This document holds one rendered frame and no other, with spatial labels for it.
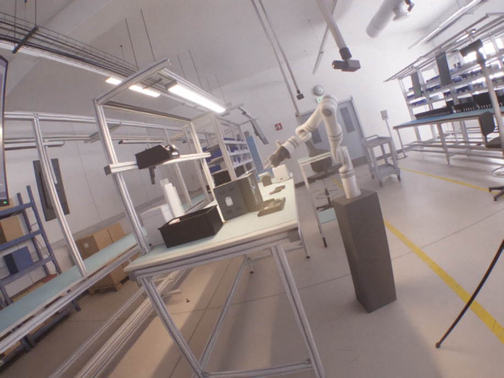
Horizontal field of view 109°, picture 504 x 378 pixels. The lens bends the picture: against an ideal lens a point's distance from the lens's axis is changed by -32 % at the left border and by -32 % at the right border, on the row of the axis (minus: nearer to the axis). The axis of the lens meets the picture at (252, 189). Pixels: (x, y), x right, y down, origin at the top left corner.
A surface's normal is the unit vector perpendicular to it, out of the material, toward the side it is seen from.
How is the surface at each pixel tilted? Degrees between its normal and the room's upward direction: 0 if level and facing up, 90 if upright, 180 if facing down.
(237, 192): 90
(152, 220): 90
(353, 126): 90
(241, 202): 90
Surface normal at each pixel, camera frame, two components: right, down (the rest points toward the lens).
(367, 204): 0.04, 0.10
